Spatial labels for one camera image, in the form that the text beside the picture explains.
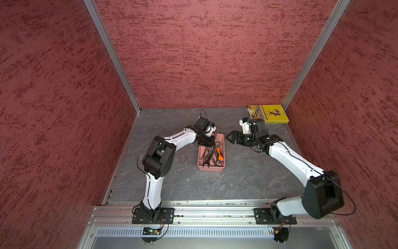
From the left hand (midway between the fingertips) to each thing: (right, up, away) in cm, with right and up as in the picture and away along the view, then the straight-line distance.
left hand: (213, 146), depth 94 cm
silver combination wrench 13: (-21, -9, -2) cm, 23 cm away
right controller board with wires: (+31, -38, -23) cm, 54 cm away
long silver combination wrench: (-4, -7, -7) cm, 11 cm away
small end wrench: (-17, -10, -2) cm, 19 cm away
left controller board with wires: (-32, -37, -22) cm, 54 cm away
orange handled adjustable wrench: (+4, -5, -5) cm, 8 cm away
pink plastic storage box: (0, -8, 0) cm, 8 cm away
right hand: (+10, +5, -10) cm, 14 cm away
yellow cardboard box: (+46, +22, +20) cm, 54 cm away
